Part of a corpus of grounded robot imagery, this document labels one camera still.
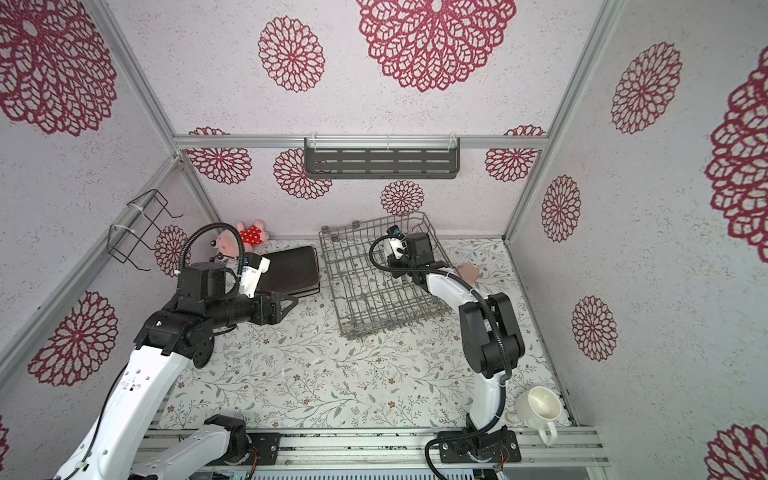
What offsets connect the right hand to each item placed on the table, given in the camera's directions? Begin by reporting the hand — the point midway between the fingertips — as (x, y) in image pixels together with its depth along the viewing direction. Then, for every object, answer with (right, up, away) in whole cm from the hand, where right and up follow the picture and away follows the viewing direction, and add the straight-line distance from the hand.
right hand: (392, 250), depth 96 cm
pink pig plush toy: (-54, +6, +20) cm, 58 cm away
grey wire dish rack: (-5, -6, -21) cm, 22 cm away
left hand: (-26, -14, -25) cm, 39 cm away
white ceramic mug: (+38, -43, -16) cm, 60 cm away
